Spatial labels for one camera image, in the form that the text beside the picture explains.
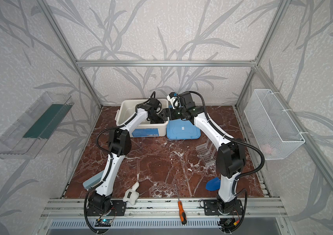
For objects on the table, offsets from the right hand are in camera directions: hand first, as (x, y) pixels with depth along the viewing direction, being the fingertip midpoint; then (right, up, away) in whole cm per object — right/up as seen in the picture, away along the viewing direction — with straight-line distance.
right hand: (165, 109), depth 84 cm
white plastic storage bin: (-29, +2, +15) cm, 33 cm away
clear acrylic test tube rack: (+26, -27, +8) cm, 39 cm away
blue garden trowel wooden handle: (+28, -43, -2) cm, 51 cm away
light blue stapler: (-39, -39, -6) cm, 55 cm away
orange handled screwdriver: (+10, -52, -14) cm, 55 cm away
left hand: (0, -6, +18) cm, 19 cm away
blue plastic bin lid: (+8, -13, +21) cm, 26 cm away
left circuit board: (-30, -57, -13) cm, 65 cm away
